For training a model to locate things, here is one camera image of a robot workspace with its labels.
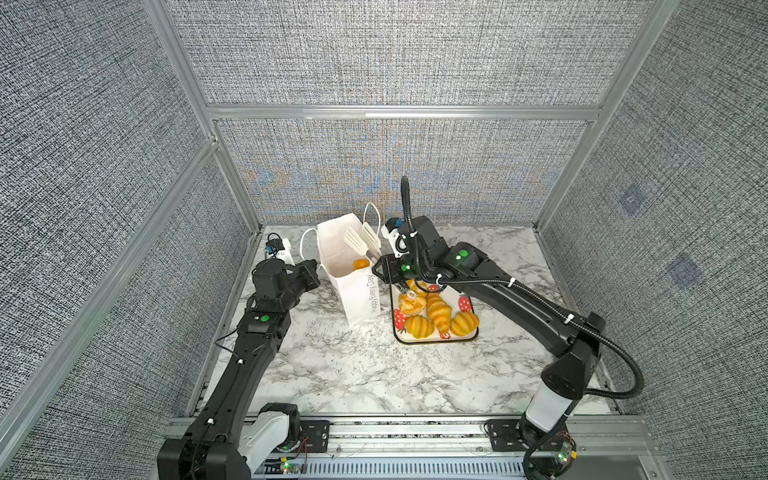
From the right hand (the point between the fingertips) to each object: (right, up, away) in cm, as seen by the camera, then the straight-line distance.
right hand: (378, 265), depth 75 cm
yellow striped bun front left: (+12, -18, +13) cm, 25 cm away
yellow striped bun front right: (+25, -17, +13) cm, 33 cm away
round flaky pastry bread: (+10, -13, +17) cm, 24 cm away
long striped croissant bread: (+19, -15, +17) cm, 29 cm away
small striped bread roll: (+9, -5, -11) cm, 15 cm away
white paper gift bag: (-8, -2, -1) cm, 8 cm away
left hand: (-16, +1, +3) cm, 16 cm away
